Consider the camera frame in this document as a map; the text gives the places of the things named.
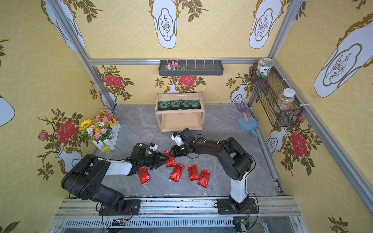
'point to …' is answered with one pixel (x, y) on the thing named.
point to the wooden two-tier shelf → (177, 120)
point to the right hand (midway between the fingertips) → (174, 149)
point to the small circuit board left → (118, 222)
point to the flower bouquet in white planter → (103, 129)
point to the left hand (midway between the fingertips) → (165, 158)
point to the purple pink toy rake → (243, 109)
